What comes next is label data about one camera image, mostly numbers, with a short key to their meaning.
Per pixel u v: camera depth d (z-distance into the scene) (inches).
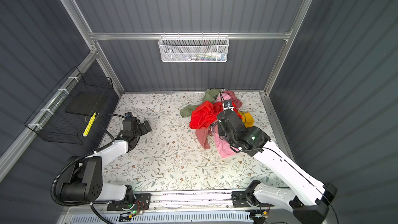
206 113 31.1
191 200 29.7
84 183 16.9
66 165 16.6
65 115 28.3
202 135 37.9
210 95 42.6
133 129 28.9
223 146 35.9
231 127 19.0
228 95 42.6
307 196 14.8
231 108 23.2
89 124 27.5
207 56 36.0
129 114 32.2
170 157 35.0
